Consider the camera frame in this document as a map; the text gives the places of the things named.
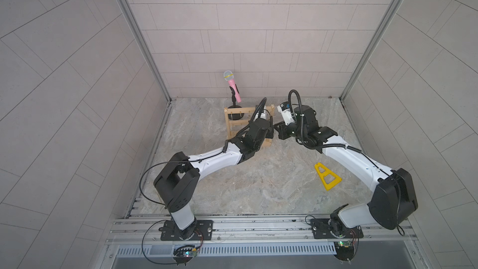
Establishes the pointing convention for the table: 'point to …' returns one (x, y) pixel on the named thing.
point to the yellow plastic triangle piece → (327, 172)
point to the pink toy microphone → (229, 76)
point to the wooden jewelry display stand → (228, 112)
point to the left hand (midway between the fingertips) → (272, 119)
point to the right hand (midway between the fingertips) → (273, 125)
